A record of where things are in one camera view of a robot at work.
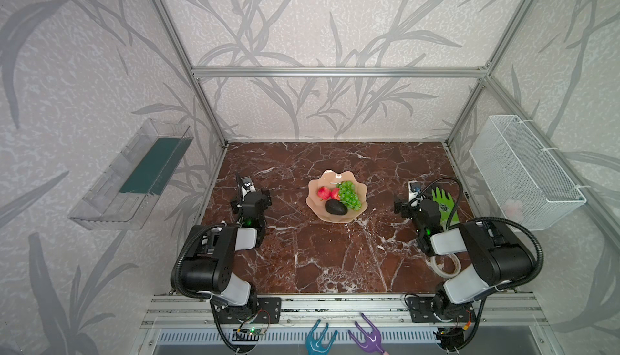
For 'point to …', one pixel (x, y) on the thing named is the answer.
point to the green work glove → (446, 206)
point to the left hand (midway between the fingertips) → (252, 183)
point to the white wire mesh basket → (530, 186)
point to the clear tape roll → (441, 273)
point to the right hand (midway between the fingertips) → (410, 185)
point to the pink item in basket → (513, 210)
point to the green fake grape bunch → (347, 194)
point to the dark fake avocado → (336, 206)
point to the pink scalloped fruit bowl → (329, 179)
